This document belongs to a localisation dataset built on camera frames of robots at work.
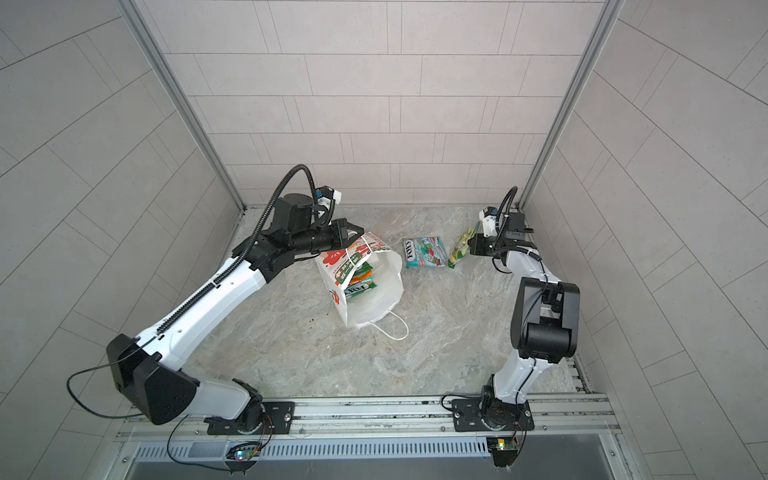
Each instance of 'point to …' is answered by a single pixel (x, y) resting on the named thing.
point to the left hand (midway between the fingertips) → (371, 228)
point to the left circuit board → (245, 452)
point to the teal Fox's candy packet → (424, 252)
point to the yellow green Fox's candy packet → (463, 245)
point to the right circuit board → (504, 450)
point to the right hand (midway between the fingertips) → (471, 237)
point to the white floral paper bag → (337, 268)
